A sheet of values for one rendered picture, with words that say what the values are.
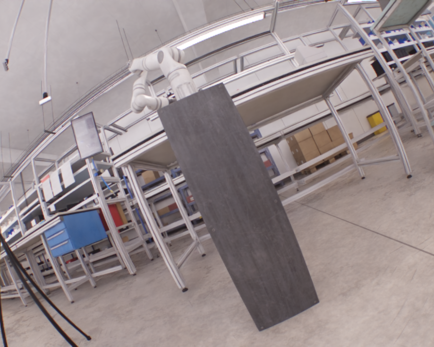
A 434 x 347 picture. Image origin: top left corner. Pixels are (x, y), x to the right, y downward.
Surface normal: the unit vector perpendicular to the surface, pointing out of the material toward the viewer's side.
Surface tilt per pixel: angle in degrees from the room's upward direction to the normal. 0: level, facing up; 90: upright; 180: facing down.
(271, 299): 90
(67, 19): 180
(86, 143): 101
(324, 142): 90
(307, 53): 90
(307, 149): 90
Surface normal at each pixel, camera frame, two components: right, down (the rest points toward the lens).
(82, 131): 0.35, -0.04
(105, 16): 0.41, 0.91
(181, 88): -0.01, -0.08
